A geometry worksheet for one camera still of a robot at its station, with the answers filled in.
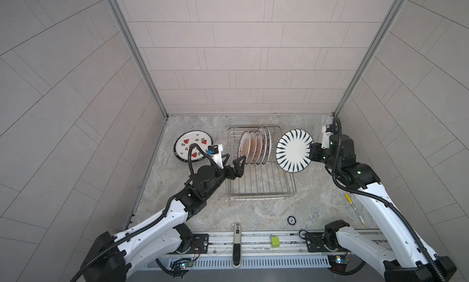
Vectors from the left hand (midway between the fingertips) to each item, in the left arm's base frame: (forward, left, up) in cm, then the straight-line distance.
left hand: (241, 156), depth 73 cm
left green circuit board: (-34, +19, -19) cm, 43 cm away
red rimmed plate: (+10, -8, -8) cm, 15 cm away
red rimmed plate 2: (+9, -12, -5) cm, 16 cm away
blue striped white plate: (+7, -23, -6) cm, 25 cm away
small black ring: (-19, -22, -21) cm, 36 cm away
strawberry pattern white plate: (+22, +32, -20) cm, 44 cm away
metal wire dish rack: (-2, -12, -20) cm, 23 cm away
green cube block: (-27, -14, -20) cm, 36 cm away
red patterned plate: (+17, -2, -18) cm, 25 cm away
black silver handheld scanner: (-30, +1, -16) cm, 34 cm away
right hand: (+5, -27, +2) cm, 28 cm away
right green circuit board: (-33, -37, -21) cm, 54 cm away
